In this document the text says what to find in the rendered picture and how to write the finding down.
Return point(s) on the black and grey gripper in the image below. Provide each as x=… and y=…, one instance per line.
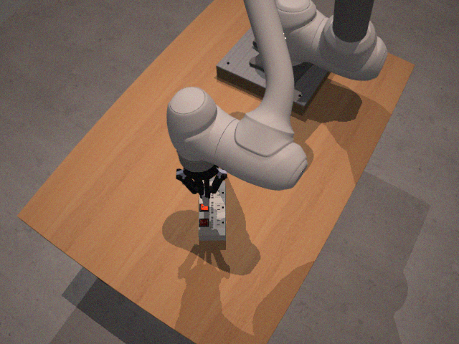
x=197, y=186

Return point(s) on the grey power strip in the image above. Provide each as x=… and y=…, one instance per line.
x=212, y=218

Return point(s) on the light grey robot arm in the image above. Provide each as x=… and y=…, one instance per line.
x=259, y=148

